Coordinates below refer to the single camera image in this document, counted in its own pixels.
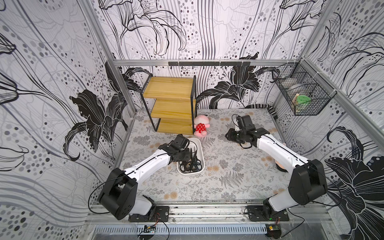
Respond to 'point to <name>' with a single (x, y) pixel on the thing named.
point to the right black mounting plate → (256, 213)
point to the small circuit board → (149, 229)
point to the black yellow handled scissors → (188, 166)
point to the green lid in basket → (302, 99)
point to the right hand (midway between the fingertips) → (228, 133)
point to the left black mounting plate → (161, 214)
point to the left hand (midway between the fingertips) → (187, 158)
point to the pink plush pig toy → (201, 123)
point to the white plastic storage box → (197, 143)
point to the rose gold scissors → (194, 162)
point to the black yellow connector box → (273, 230)
